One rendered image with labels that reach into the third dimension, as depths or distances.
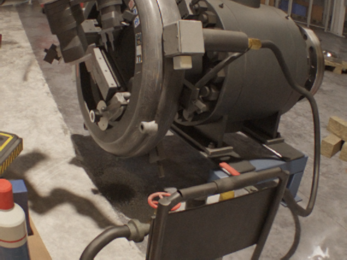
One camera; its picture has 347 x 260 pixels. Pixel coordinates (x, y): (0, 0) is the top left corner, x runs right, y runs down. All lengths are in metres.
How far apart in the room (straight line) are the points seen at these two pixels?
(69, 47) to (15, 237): 0.41
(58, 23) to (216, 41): 0.65
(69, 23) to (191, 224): 0.51
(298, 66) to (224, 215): 1.03
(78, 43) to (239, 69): 0.92
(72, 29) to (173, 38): 0.52
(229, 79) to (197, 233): 0.77
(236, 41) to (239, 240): 0.63
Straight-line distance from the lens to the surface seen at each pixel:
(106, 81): 1.56
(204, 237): 1.02
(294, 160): 1.93
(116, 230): 0.92
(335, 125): 2.90
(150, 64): 1.33
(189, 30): 1.26
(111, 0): 1.18
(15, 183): 0.78
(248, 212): 1.08
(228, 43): 1.36
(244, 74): 1.65
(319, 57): 2.15
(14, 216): 0.58
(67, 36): 0.82
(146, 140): 1.45
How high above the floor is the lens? 1.00
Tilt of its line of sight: 21 degrees down
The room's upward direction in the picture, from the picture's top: 9 degrees clockwise
